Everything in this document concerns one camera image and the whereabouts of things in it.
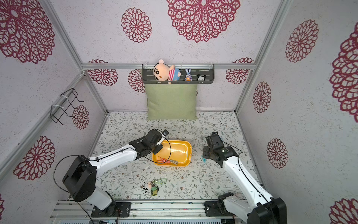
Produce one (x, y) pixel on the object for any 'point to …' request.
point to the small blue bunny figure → (188, 77)
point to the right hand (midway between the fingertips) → (207, 150)
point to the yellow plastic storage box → (174, 153)
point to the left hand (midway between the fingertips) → (156, 141)
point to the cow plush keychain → (147, 186)
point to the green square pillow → (171, 101)
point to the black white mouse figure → (201, 78)
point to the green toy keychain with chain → (154, 189)
